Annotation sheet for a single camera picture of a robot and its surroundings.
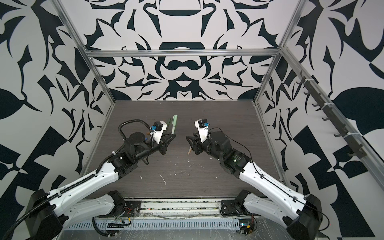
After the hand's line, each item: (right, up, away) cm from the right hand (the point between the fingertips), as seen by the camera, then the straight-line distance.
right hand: (190, 134), depth 69 cm
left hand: (-8, +1, +1) cm, 8 cm away
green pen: (-6, +8, -4) cm, 11 cm away
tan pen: (-1, -13, +24) cm, 28 cm away
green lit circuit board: (+26, -43, +2) cm, 50 cm away
